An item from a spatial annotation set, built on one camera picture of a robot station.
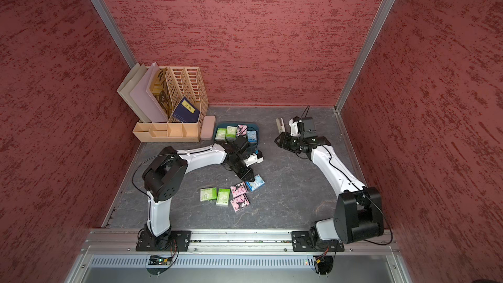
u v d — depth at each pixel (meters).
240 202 0.81
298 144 0.65
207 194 0.83
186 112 1.06
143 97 0.93
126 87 0.87
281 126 1.10
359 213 0.42
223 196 0.83
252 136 1.03
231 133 1.02
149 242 0.64
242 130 1.03
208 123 1.11
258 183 0.87
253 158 0.84
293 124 0.79
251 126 1.11
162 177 0.51
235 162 0.76
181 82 1.11
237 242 0.76
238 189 0.85
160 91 1.00
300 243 0.74
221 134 1.00
